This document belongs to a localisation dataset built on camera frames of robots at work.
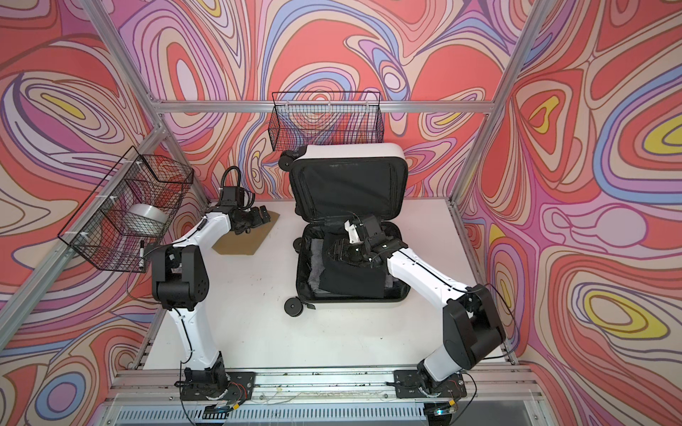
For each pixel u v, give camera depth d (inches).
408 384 28.7
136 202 31.6
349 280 34.5
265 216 36.4
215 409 27.7
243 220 33.7
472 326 17.0
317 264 36.5
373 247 25.1
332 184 32.9
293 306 33.5
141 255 28.2
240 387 28.4
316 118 39.1
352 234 30.1
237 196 31.5
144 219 27.7
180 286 21.3
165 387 29.5
